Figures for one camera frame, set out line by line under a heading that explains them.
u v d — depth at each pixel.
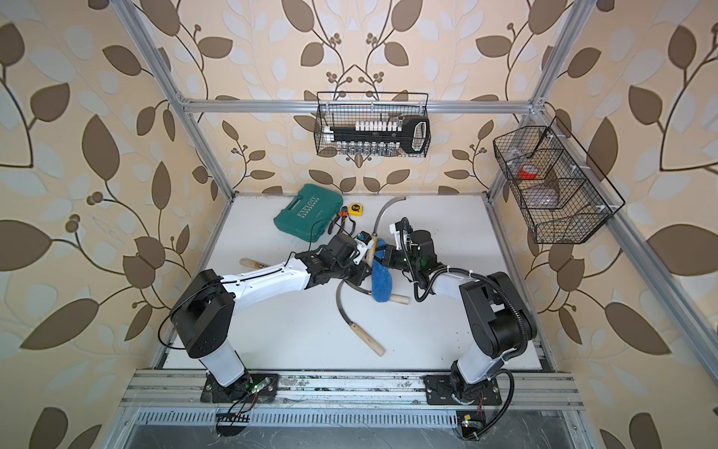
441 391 0.73
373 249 0.83
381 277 0.83
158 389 0.77
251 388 0.72
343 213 1.14
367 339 0.82
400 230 0.85
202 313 0.46
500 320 0.47
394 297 0.88
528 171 0.81
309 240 1.05
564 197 0.74
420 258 0.72
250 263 0.99
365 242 0.77
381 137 0.86
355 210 1.15
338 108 0.91
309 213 1.08
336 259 0.67
